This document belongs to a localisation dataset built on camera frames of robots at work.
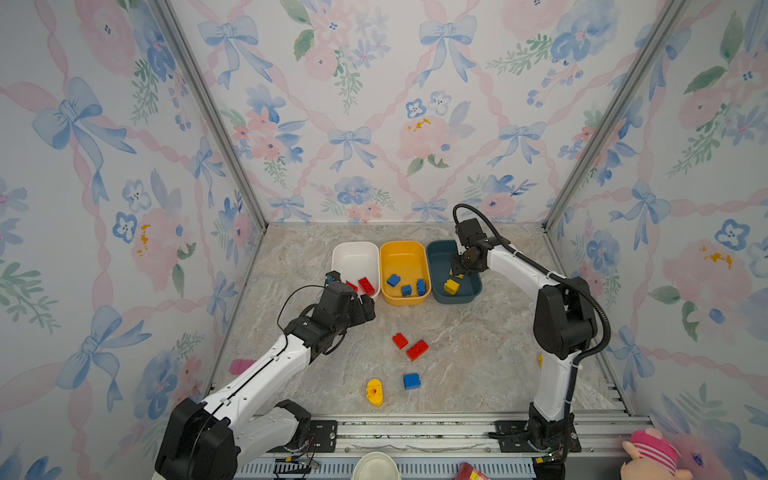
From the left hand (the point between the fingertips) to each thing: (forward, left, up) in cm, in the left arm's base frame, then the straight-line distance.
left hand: (363, 302), depth 82 cm
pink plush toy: (-34, -66, -8) cm, 75 cm away
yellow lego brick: (+18, -32, -13) cm, 39 cm away
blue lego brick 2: (+17, -9, -13) cm, 23 cm away
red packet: (-37, -25, -10) cm, 46 cm away
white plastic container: (+23, +4, -13) cm, 26 cm away
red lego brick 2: (+13, +4, -13) cm, 19 cm away
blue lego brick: (-16, -13, -15) cm, 26 cm away
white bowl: (-36, -5, -16) cm, 39 cm away
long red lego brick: (+13, +1, -12) cm, 18 cm away
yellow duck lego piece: (-20, -3, -11) cm, 23 cm away
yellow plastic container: (+21, -13, -14) cm, 28 cm away
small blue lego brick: (+11, -13, -11) cm, 20 cm away
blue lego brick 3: (+13, -18, -12) cm, 25 cm away
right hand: (+19, -30, -6) cm, 36 cm away
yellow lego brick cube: (+14, -28, -12) cm, 33 cm away
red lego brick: (-8, -15, -12) cm, 21 cm away
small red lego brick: (-5, -11, -14) cm, 18 cm away
